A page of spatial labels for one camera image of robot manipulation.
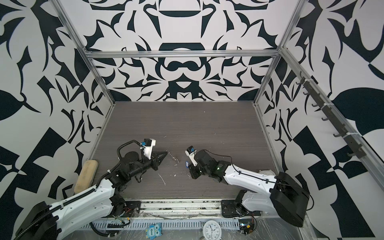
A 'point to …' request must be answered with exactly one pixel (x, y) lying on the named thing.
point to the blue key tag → (187, 164)
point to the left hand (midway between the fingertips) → (167, 150)
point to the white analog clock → (212, 230)
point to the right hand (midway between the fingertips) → (188, 166)
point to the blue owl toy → (154, 231)
